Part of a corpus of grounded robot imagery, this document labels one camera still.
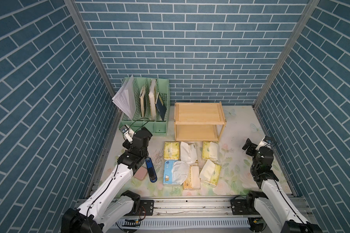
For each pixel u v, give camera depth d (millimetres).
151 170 849
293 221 424
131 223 722
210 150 912
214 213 737
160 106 1075
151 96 920
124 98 905
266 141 702
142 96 982
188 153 887
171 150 911
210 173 818
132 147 585
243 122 1111
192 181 796
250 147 758
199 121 840
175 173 798
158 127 1037
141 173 826
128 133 646
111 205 549
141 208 735
